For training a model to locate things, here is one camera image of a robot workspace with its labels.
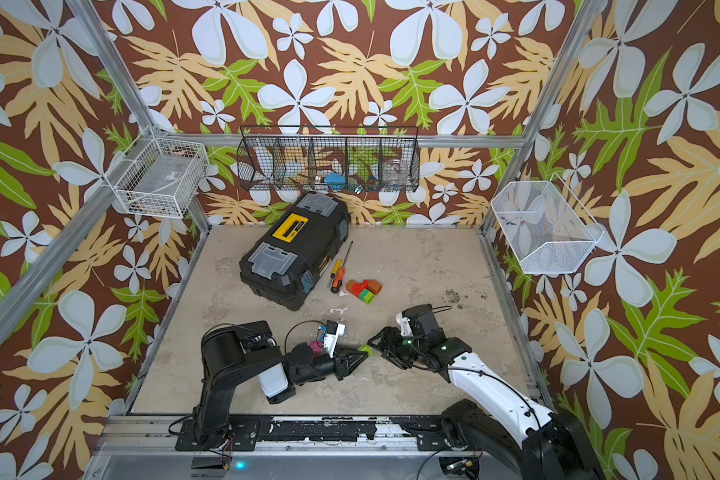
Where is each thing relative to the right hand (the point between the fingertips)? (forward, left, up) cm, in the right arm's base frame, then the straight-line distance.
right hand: (371, 346), depth 80 cm
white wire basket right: (+27, -51, +17) cm, 60 cm away
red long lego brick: (+23, +4, -7) cm, 24 cm away
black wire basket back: (+54, +8, +24) cm, 59 cm away
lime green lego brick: (0, +1, -2) cm, 3 cm away
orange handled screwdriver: (+25, +11, -7) cm, 28 cm away
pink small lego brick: (-1, +14, +4) cm, 15 cm away
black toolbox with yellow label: (+21, +26, +9) cm, 34 cm away
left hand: (0, +1, -3) cm, 3 cm away
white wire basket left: (+41, +62, +26) cm, 79 cm away
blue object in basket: (+47, +11, +20) cm, 52 cm away
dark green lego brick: (+20, +1, -7) cm, 21 cm away
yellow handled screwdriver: (+33, +12, -8) cm, 36 cm away
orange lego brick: (+24, -2, -7) cm, 25 cm away
